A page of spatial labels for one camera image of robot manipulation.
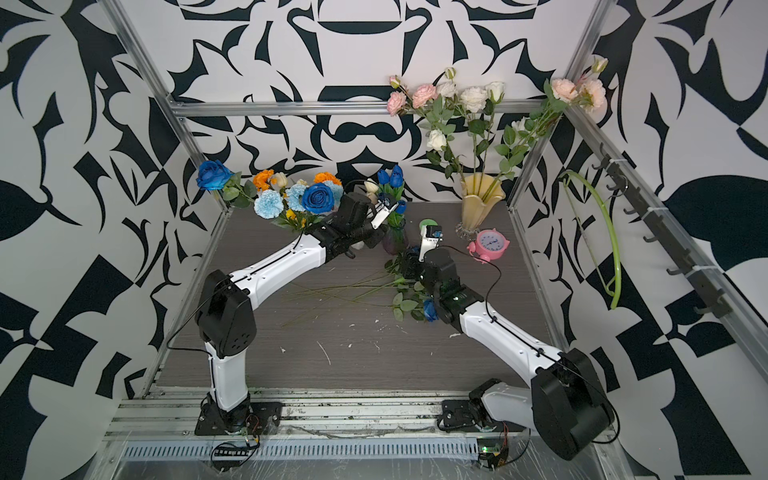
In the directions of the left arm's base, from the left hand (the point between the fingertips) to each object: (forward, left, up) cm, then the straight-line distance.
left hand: (378, 212), depth 87 cm
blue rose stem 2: (-16, -8, -21) cm, 27 cm away
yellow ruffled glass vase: (+13, -34, -5) cm, 37 cm away
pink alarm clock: (+2, -39, -20) cm, 44 cm away
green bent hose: (-4, -56, +11) cm, 57 cm away
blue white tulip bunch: (+7, -4, +4) cm, 9 cm away
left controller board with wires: (-54, +38, -27) cm, 71 cm away
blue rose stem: (-21, -13, -19) cm, 31 cm away
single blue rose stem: (-20, -6, +2) cm, 21 cm away
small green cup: (+12, -18, -19) cm, 29 cm away
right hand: (-10, -8, -2) cm, 13 cm away
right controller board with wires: (-56, -25, -23) cm, 65 cm away
